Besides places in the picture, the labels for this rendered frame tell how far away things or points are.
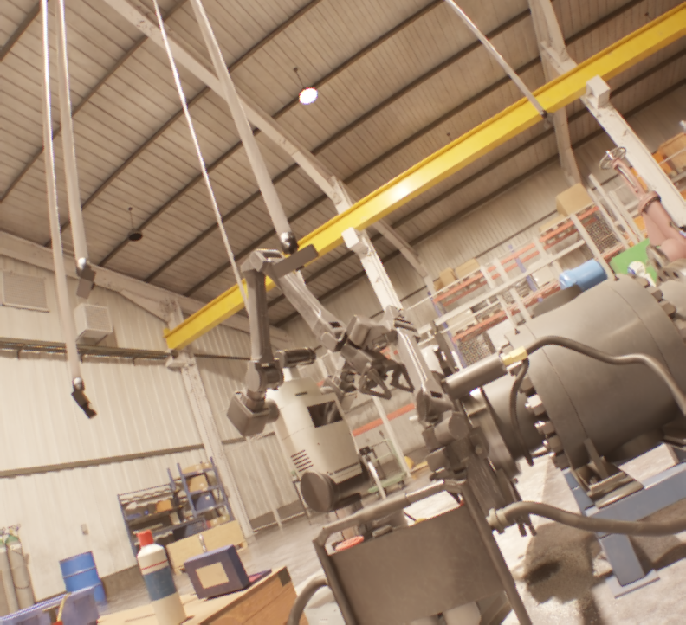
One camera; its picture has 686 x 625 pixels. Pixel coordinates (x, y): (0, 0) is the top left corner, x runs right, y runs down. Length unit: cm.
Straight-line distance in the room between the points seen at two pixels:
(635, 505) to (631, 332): 53
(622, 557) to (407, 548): 72
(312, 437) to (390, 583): 66
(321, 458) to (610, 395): 97
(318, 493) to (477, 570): 73
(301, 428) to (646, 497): 110
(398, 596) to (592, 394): 87
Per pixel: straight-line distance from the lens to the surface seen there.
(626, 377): 159
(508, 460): 166
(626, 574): 156
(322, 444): 159
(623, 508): 150
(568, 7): 1227
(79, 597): 182
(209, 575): 136
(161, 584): 120
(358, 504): 167
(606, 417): 160
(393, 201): 997
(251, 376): 147
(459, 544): 103
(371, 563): 109
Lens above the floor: 67
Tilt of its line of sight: 19 degrees up
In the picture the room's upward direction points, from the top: 24 degrees counter-clockwise
